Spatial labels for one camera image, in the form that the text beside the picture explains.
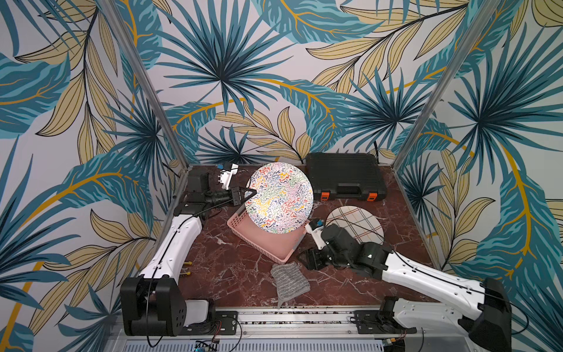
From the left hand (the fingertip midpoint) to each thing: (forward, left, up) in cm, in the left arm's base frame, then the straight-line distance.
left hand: (254, 194), depth 74 cm
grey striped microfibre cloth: (-21, -13, -23) cm, 34 cm away
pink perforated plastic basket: (-8, -8, -23) cm, 26 cm away
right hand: (-16, -17, -12) cm, 26 cm away
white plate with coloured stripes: (+4, -47, -28) cm, 55 cm away
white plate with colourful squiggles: (0, -10, -4) cm, 11 cm away
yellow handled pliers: (-16, +28, -28) cm, 42 cm away
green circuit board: (-41, +16, -29) cm, 53 cm away
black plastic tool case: (+26, -44, -20) cm, 55 cm away
